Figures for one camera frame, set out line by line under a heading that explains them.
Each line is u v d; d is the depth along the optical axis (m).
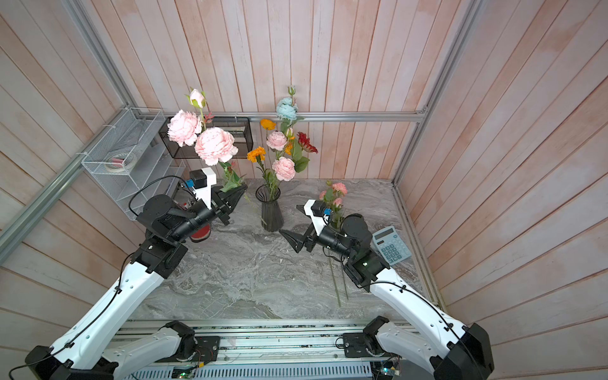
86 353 0.38
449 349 0.39
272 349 0.75
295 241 0.57
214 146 0.43
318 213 0.54
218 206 0.52
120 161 0.74
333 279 0.88
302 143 0.77
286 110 0.78
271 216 0.96
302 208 0.55
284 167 0.73
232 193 0.55
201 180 0.48
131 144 0.73
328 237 0.58
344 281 0.88
